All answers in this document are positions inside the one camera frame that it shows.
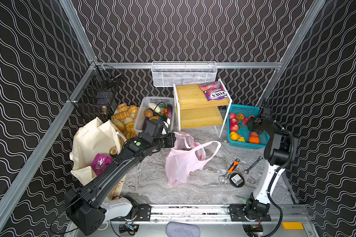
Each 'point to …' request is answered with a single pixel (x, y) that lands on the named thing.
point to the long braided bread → (121, 115)
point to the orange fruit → (254, 139)
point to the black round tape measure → (237, 180)
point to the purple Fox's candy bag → (214, 91)
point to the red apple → (234, 127)
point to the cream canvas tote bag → (93, 138)
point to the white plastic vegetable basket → (143, 105)
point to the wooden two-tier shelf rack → (193, 110)
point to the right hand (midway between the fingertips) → (255, 125)
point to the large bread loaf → (119, 124)
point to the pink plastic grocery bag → (186, 157)
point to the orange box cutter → (232, 168)
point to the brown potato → (149, 113)
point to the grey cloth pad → (174, 229)
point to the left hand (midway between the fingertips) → (180, 138)
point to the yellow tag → (292, 225)
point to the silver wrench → (246, 171)
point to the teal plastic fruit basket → (243, 130)
